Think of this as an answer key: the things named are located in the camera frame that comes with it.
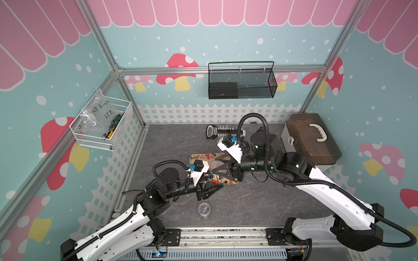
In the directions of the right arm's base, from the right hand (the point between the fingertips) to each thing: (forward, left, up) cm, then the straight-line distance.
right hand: (216, 166), depth 57 cm
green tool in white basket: (+25, +46, -1) cm, 52 cm away
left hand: (-2, -1, -9) cm, 10 cm away
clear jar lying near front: (-6, +6, -30) cm, 31 cm away
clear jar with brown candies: (-2, +1, -5) cm, 6 cm away
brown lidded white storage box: (+33, -54, -22) cm, 67 cm away
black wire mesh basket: (+56, -15, -2) cm, 58 cm away
